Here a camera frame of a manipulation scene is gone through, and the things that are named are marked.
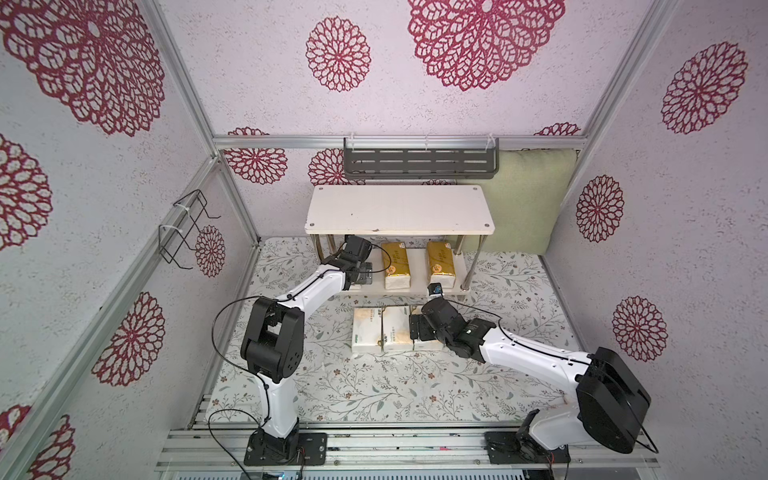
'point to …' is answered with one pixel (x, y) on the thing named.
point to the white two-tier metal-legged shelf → (444, 226)
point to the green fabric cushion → (524, 198)
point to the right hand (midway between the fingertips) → (419, 317)
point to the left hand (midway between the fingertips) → (350, 272)
